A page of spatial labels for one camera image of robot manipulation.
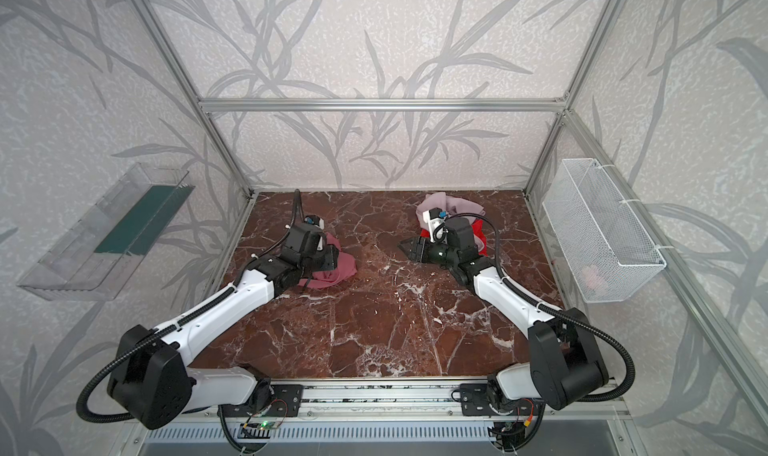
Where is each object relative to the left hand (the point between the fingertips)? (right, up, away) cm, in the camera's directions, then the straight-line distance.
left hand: (336, 243), depth 85 cm
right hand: (+20, +2, -2) cm, 20 cm away
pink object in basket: (+66, -9, -12) cm, 68 cm away
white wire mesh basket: (+62, 0, -24) cm, 66 cm away
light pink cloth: (+36, +11, +23) cm, 45 cm away
